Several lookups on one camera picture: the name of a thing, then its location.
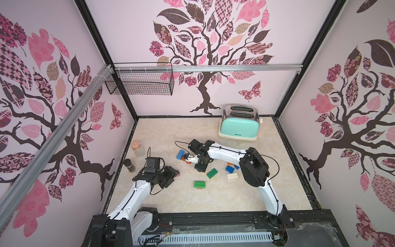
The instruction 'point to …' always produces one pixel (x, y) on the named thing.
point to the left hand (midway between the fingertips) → (179, 178)
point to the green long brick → (199, 184)
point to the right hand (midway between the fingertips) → (200, 165)
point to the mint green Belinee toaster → (239, 122)
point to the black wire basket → (141, 78)
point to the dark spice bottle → (127, 162)
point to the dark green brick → (212, 173)
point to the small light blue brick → (180, 154)
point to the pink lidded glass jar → (139, 151)
